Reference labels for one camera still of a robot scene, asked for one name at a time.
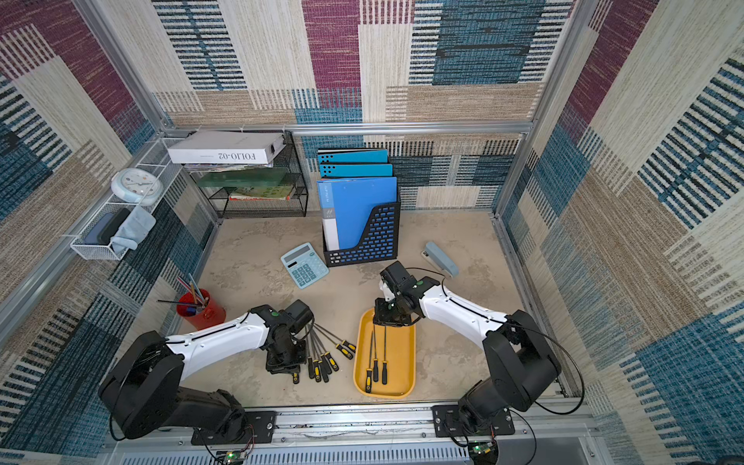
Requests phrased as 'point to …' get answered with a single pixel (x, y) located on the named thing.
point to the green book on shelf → (243, 178)
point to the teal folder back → (353, 156)
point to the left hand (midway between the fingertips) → (303, 369)
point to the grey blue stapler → (440, 259)
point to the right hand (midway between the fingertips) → (375, 318)
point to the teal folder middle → (356, 170)
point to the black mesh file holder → (381, 241)
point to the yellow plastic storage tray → (401, 354)
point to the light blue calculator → (304, 264)
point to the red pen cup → (199, 310)
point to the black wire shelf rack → (277, 190)
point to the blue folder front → (347, 205)
